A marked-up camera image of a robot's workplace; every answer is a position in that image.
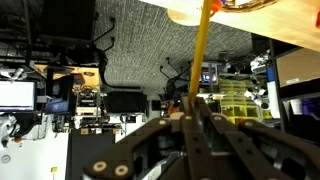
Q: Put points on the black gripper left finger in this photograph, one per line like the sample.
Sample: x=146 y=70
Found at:
x=160 y=140

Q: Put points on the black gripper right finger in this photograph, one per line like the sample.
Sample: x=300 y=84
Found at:
x=253 y=146

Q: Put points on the yellow pencil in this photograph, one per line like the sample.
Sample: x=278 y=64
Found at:
x=200 y=53

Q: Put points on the red mug with pens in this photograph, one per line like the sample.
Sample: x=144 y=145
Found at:
x=250 y=9

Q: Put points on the yellow bin rack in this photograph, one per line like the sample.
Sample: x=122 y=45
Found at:
x=233 y=100

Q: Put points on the black cabinet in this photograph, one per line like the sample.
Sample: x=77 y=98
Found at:
x=126 y=101

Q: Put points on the black office chair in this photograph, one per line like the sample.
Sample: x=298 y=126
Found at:
x=176 y=71
x=66 y=20

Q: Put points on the black shelving unit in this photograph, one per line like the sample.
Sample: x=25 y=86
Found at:
x=300 y=91

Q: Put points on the electronics box purple lights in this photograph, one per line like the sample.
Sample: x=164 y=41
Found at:
x=208 y=75

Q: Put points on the wooden office desk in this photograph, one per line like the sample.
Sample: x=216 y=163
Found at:
x=80 y=70

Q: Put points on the round wooden stool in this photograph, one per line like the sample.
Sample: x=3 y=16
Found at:
x=181 y=18

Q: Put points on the red bowl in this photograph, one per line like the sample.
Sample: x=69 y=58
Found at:
x=317 y=20

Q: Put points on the computer monitor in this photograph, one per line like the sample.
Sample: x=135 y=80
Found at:
x=16 y=96

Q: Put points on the white humanoid robot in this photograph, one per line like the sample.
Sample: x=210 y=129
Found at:
x=6 y=128

